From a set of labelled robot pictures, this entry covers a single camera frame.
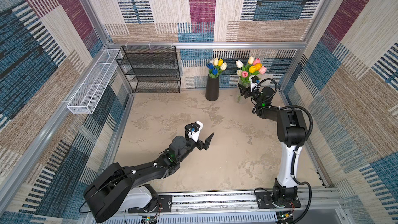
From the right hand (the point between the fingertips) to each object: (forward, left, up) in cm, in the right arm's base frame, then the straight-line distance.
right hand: (242, 81), depth 99 cm
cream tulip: (+3, +17, +13) cm, 22 cm away
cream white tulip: (+1, +13, +11) cm, 17 cm away
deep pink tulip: (-1, -5, +15) cm, 16 cm away
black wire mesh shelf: (+17, +61, -2) cm, 63 cm away
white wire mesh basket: (+1, +92, +1) cm, 92 cm away
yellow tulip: (+4, +14, +11) cm, 19 cm away
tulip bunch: (-7, +6, +12) cm, 15 cm away
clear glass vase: (-6, +1, +4) cm, 7 cm away
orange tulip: (-5, -4, +15) cm, 17 cm away
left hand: (-33, +25, +1) cm, 41 cm away
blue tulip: (0, +21, +12) cm, 24 cm away
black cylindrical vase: (+3, +19, -8) cm, 21 cm away
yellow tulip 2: (-7, -1, +15) cm, 16 cm away
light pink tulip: (-7, -7, +14) cm, 17 cm away
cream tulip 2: (+1, -2, +14) cm, 15 cm away
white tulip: (-1, +5, +14) cm, 15 cm away
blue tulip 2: (0, +18, +9) cm, 20 cm away
